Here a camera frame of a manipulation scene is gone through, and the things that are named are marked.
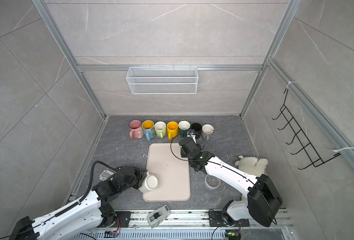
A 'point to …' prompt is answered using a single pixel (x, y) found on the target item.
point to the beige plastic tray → (172, 171)
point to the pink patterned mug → (136, 131)
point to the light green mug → (160, 128)
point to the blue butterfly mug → (149, 131)
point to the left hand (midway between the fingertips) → (149, 166)
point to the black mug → (197, 128)
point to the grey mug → (207, 129)
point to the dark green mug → (184, 126)
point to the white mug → (150, 183)
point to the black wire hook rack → (307, 146)
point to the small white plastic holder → (106, 174)
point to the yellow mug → (172, 129)
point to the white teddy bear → (252, 165)
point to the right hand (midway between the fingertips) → (187, 144)
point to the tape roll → (212, 182)
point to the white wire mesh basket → (163, 80)
